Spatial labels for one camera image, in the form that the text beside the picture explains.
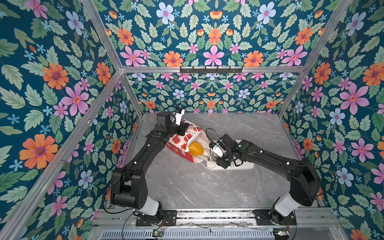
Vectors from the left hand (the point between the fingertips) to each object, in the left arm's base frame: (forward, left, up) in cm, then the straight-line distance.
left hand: (189, 120), depth 82 cm
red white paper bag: (-8, +7, -12) cm, 16 cm away
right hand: (-17, -16, -16) cm, 28 cm away
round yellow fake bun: (-7, -2, -19) cm, 20 cm away
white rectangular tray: (-18, -12, -18) cm, 28 cm away
